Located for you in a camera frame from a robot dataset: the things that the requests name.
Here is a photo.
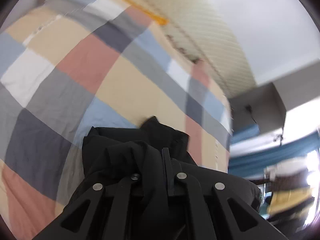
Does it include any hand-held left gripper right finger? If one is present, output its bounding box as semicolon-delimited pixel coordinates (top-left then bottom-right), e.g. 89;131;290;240
162;148;289;240

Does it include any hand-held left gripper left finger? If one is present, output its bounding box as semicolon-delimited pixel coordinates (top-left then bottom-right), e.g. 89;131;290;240
32;173;145;240

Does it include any black puffer jacket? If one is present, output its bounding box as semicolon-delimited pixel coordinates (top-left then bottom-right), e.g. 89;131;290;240
57;116;262;240

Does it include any blue knitted cloth cover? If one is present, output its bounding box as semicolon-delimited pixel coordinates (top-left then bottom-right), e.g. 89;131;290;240
229;124;262;146

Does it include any blue curtain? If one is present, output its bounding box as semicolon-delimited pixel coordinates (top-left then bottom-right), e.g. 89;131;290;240
229;132;320;178

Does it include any grey white wardrobe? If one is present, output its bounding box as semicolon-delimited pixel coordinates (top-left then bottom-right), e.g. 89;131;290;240
229;57;320;136

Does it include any yellow cloth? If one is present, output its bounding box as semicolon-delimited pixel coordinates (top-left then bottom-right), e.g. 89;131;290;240
267;187;313;216

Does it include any plaid bed blanket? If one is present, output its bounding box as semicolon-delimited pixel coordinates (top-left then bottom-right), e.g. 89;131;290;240
0;0;233;240

